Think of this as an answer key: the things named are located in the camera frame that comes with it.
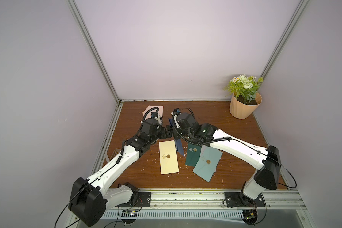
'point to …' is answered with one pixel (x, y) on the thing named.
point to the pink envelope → (160, 111)
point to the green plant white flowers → (244, 87)
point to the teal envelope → (206, 164)
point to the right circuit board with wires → (250, 216)
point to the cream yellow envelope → (168, 157)
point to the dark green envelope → (193, 154)
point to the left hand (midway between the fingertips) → (168, 127)
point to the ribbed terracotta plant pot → (242, 111)
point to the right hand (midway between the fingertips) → (172, 122)
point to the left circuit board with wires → (129, 216)
